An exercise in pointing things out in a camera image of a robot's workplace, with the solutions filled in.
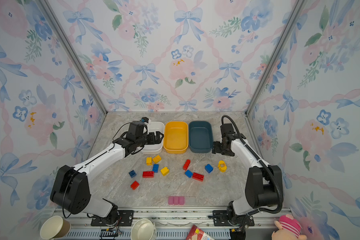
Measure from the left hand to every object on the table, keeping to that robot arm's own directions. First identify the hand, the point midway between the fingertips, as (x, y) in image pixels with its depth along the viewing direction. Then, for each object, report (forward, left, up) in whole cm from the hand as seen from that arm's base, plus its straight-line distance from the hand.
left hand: (158, 134), depth 86 cm
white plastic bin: (-2, +3, -13) cm, 14 cm away
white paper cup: (-44, +4, -17) cm, 48 cm away
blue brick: (-14, +2, -16) cm, 21 cm away
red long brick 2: (-18, -24, -17) cm, 34 cm away
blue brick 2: (-17, -18, -16) cm, 29 cm away
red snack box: (-46, -21, -13) cm, 52 cm away
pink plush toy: (-44, -61, -10) cm, 76 cm away
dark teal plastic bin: (+11, -27, -17) cm, 34 cm away
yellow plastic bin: (+8, -9, -16) cm, 20 cm away
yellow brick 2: (-16, -4, -15) cm, 22 cm away
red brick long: (-10, -17, -17) cm, 26 cm away
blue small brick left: (-18, +15, -15) cm, 28 cm away
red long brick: (-17, +6, -16) cm, 25 cm away
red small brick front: (-24, +12, -17) cm, 32 cm away
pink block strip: (-31, -11, -17) cm, 37 cm away
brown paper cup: (-43, +48, -18) cm, 67 cm away
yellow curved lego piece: (-13, -38, -14) cm, 42 cm away
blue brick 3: (-13, -30, -16) cm, 37 cm away
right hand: (-5, -37, -9) cm, 38 cm away
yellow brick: (-10, +6, -14) cm, 18 cm away
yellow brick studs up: (-7, +2, -17) cm, 18 cm away
